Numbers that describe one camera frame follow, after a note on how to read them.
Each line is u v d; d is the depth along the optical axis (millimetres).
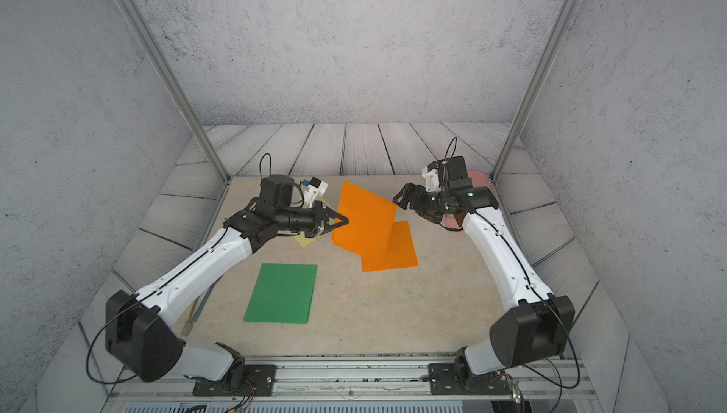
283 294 933
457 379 724
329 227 684
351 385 728
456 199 541
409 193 694
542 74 890
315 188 711
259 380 729
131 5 757
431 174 725
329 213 694
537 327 400
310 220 662
